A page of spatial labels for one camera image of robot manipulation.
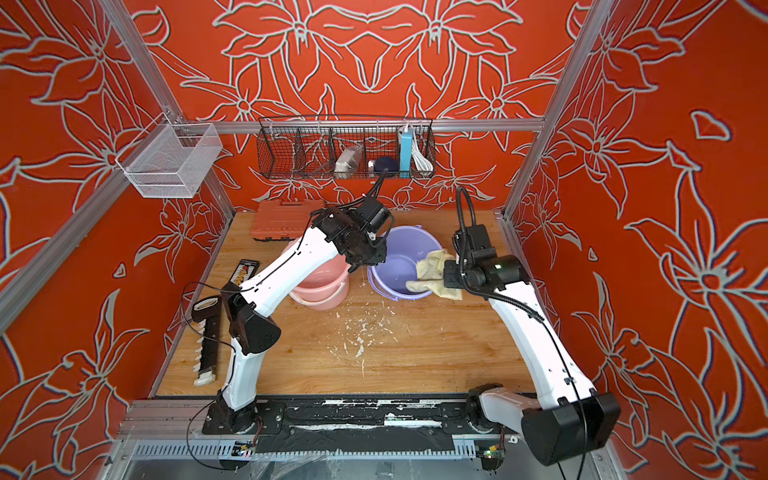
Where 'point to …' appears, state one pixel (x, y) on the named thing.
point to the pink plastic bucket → (327, 287)
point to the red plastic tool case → (275, 220)
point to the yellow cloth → (431, 276)
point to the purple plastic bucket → (405, 245)
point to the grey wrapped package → (348, 161)
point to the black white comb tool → (207, 312)
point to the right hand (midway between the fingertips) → (448, 271)
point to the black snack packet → (244, 270)
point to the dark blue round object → (391, 164)
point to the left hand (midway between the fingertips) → (382, 255)
